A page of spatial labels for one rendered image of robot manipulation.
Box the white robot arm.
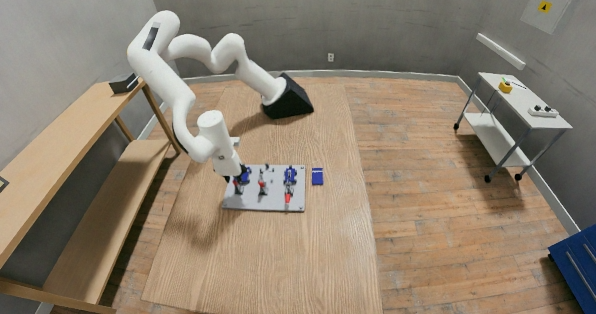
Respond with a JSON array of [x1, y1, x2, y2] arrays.
[[127, 11, 286, 163]]

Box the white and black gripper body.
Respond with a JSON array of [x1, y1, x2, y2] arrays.
[[211, 150, 242, 176]]

